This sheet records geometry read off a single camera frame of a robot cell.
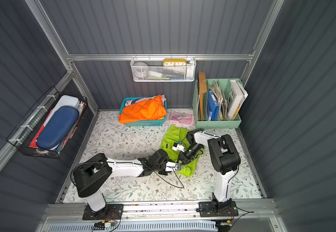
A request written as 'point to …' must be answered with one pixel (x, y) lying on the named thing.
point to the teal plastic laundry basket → (159, 122)
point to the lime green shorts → (170, 135)
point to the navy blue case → (57, 127)
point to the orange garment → (150, 109)
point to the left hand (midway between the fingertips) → (174, 164)
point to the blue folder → (213, 107)
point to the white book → (237, 95)
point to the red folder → (33, 143)
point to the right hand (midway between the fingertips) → (181, 165)
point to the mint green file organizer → (220, 87)
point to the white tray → (64, 100)
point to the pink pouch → (181, 118)
